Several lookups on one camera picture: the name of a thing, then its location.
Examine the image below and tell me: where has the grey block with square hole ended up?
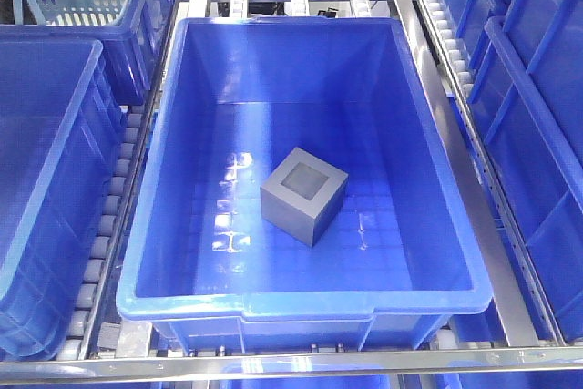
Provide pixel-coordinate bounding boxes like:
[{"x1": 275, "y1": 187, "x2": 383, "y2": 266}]
[{"x1": 260, "y1": 147, "x2": 350, "y2": 250}]

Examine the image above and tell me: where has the large blue plastic bin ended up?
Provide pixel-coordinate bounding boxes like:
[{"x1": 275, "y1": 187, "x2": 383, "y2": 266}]
[{"x1": 115, "y1": 15, "x2": 495, "y2": 354}]

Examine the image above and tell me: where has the steel roller rack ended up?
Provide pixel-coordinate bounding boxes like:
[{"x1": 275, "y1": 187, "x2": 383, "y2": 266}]
[{"x1": 0, "y1": 0, "x2": 583, "y2": 385}]

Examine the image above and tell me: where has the row of blue bins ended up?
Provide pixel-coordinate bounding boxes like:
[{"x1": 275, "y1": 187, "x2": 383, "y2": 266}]
[{"x1": 0, "y1": 0, "x2": 583, "y2": 389}]

